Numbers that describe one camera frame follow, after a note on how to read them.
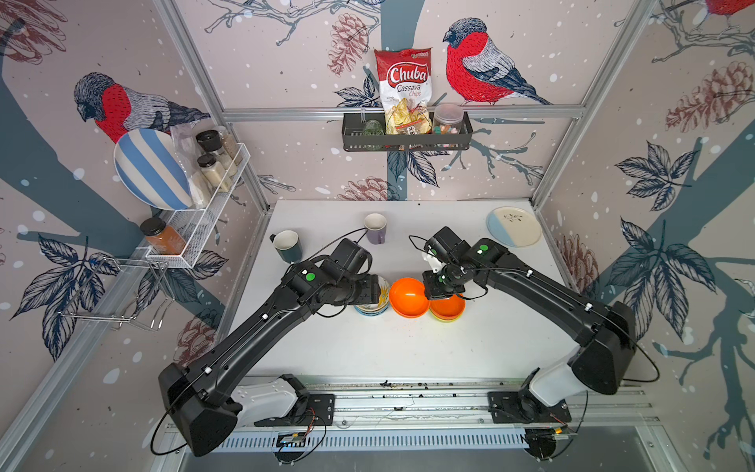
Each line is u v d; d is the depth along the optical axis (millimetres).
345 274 546
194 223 746
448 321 852
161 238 613
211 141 792
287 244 987
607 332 417
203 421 357
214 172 762
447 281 642
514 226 1146
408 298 766
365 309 849
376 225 1043
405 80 795
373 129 923
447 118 817
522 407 658
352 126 914
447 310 868
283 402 600
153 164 684
